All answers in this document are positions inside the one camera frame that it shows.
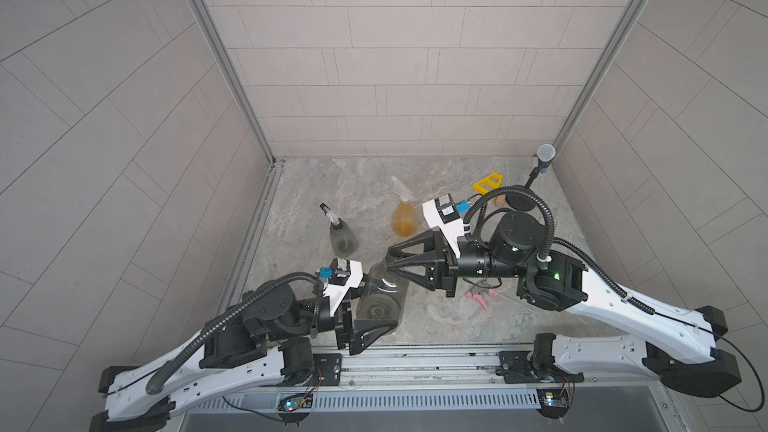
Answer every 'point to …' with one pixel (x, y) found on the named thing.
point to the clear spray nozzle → (400, 189)
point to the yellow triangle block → (488, 183)
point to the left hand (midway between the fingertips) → (391, 307)
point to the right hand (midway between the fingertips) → (397, 268)
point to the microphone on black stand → (524, 202)
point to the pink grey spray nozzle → (478, 291)
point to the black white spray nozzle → (335, 222)
